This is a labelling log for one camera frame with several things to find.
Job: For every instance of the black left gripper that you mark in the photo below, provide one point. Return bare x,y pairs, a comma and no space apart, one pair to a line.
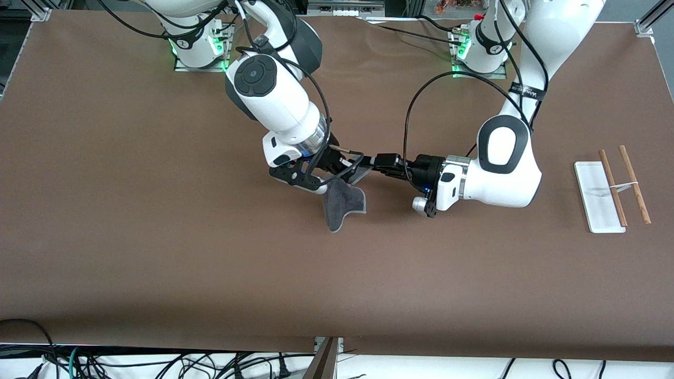
427,168

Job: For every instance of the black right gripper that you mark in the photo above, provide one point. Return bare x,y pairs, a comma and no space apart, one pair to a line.
330,158

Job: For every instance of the dark grey towel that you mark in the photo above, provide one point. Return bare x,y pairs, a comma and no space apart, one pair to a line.
342,208

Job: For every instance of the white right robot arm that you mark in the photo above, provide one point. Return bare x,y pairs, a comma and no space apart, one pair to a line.
274,100

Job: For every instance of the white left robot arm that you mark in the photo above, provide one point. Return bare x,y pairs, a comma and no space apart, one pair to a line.
505,184

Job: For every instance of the white towel rack wooden bars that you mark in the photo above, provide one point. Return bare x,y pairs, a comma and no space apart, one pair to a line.
600,205

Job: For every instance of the brown table cover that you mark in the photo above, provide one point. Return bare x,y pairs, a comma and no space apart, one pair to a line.
337,263

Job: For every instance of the white power strip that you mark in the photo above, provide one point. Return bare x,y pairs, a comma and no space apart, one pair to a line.
346,12

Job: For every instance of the orange background object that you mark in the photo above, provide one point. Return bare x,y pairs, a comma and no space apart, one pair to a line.
447,5

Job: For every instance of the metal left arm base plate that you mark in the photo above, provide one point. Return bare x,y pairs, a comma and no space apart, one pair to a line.
500,73

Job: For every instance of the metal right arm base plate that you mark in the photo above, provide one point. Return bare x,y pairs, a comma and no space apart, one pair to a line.
202,69

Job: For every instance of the metal table bracket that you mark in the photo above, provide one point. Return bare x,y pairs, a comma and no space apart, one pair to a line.
324,363

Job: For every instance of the aluminium corner bracket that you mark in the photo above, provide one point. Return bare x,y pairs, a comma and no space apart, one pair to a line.
642,27
41,15

